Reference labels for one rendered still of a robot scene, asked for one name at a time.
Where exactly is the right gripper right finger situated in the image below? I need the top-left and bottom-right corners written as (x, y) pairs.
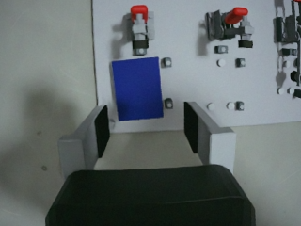
top-left (184, 102), bottom-right (236, 174)

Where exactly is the white rectangular fixture plate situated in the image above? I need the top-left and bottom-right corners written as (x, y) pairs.
top-left (93, 0), bottom-right (301, 133)

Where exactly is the blue rectangular plate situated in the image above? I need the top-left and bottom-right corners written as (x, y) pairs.
top-left (112, 56), bottom-right (163, 121)

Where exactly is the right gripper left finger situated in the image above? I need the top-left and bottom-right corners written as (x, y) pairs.
top-left (57, 105), bottom-right (110, 182)

